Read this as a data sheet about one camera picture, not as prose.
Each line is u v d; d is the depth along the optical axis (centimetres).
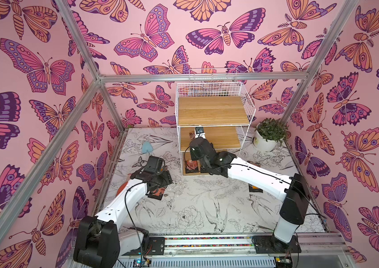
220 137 84
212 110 71
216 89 97
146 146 110
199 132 66
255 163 102
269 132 93
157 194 90
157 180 72
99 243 40
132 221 44
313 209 86
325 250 72
